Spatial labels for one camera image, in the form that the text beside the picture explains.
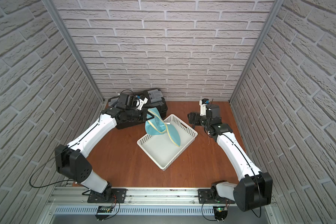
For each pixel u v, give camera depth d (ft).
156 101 3.16
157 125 2.77
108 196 2.16
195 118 2.28
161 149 2.94
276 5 2.27
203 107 2.33
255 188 1.26
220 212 2.30
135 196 2.49
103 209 2.38
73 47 2.81
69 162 1.40
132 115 2.22
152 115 2.55
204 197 2.41
